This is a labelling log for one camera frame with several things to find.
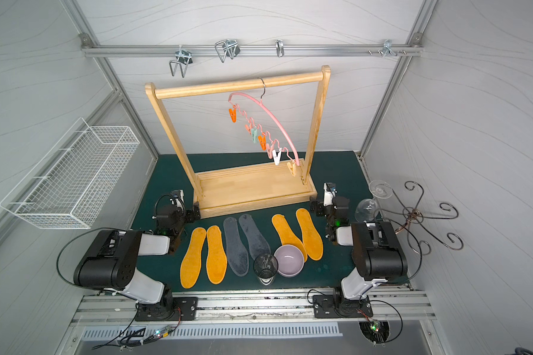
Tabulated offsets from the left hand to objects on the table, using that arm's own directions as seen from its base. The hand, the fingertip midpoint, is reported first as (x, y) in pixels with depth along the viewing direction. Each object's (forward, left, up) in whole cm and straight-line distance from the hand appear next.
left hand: (187, 202), depth 94 cm
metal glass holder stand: (-19, -78, +24) cm, 84 cm away
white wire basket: (-10, +27, +25) cm, 38 cm away
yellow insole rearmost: (-24, -6, -5) cm, 25 cm away
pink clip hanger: (+8, -37, +26) cm, 46 cm away
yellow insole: (-11, -43, -6) cm, 45 cm away
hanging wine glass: (-10, -70, +26) cm, 75 cm away
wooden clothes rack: (+15, -26, -8) cm, 31 cm away
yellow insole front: (-14, -53, -6) cm, 55 cm away
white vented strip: (-45, -3, -4) cm, 45 cm away
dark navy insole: (-15, -31, -7) cm, 35 cm away
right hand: (+5, -60, +1) cm, 60 cm away
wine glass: (-11, -69, +15) cm, 71 cm away
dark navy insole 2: (-20, -24, -6) cm, 31 cm away
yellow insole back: (-22, -16, -6) cm, 28 cm away
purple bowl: (-21, -44, -6) cm, 49 cm away
